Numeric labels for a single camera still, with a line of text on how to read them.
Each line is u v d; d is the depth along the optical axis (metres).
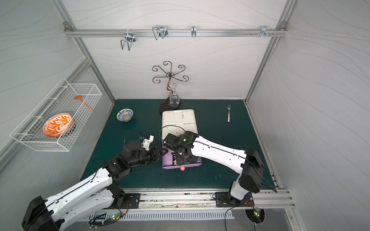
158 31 0.77
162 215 0.70
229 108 1.16
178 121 0.80
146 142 0.72
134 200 0.73
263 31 0.77
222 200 0.73
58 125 0.64
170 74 0.93
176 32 0.80
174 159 0.74
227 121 1.08
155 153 0.67
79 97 0.79
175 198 0.76
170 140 0.57
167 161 0.74
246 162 0.42
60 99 0.70
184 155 0.51
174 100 0.96
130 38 0.78
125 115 1.10
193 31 0.79
